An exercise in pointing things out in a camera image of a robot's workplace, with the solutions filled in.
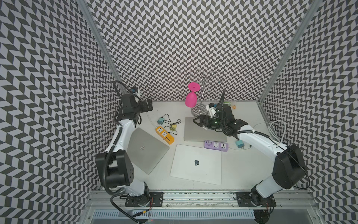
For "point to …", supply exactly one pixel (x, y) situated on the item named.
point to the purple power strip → (223, 146)
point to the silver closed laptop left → (144, 150)
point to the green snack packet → (228, 102)
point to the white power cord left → (150, 120)
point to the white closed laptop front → (197, 164)
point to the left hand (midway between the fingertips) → (145, 102)
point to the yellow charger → (174, 126)
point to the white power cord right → (269, 126)
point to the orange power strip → (165, 135)
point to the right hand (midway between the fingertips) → (198, 124)
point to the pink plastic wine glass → (190, 99)
